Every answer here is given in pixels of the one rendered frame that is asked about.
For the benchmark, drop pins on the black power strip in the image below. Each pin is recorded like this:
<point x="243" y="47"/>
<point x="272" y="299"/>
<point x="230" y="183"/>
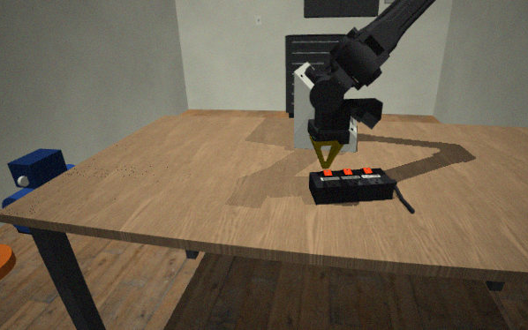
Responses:
<point x="353" y="185"/>

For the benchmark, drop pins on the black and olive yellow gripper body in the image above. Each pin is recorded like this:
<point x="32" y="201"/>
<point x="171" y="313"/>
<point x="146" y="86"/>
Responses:
<point x="320" y="129"/>

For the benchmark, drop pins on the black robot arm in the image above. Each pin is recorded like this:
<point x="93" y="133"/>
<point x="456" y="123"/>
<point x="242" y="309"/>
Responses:
<point x="358" y="58"/>

